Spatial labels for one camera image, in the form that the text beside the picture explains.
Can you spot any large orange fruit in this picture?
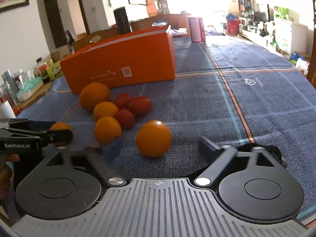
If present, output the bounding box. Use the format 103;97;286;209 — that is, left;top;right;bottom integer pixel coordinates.
79;82;110;111

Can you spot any red tomato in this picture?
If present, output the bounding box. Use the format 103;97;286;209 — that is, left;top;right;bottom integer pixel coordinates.
114;109;135;130
113;93;131;109
127;96;152;117

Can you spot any person's hand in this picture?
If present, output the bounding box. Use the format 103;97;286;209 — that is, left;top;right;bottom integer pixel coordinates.
0;154;20;199

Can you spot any tissue pack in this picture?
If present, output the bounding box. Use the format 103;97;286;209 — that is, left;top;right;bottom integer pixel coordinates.
17;77;43;103

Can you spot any bottle with red label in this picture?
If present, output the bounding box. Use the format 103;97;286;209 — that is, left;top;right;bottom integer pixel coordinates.
36;57;50;84

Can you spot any blue checked tablecloth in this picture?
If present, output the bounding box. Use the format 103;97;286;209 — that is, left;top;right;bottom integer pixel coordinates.
4;35;316;223

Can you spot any wooden chair left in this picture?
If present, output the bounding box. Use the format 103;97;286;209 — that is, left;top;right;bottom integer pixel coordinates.
73;27;119;52

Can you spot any wooden chair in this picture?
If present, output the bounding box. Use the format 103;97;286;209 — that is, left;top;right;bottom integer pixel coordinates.
73;27;119;52
130;13;191;38

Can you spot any orange cardboard box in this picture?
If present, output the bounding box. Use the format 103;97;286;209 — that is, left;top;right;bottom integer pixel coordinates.
60;26;175;94

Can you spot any black cylindrical speaker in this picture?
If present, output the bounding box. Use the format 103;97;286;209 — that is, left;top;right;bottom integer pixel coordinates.
114;7;131;35

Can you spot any red basket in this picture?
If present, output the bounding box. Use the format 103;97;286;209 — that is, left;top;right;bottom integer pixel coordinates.
227;19;240;36

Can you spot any pink cylindrical can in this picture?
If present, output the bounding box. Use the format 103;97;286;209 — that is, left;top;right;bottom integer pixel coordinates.
188;16;206;43

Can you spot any wooden chair back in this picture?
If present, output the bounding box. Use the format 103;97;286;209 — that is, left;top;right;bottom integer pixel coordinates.
130;13;191;38

